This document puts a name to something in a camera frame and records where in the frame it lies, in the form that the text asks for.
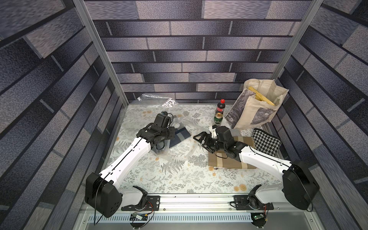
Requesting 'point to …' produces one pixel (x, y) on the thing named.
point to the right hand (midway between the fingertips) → (194, 140)
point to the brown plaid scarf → (222, 160)
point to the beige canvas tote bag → (247, 110)
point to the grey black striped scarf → (235, 132)
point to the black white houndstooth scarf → (265, 143)
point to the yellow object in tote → (261, 97)
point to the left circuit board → (134, 216)
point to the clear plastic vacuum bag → (157, 101)
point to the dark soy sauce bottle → (220, 108)
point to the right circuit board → (259, 220)
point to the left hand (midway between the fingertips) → (173, 130)
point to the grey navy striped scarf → (180, 133)
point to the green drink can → (218, 118)
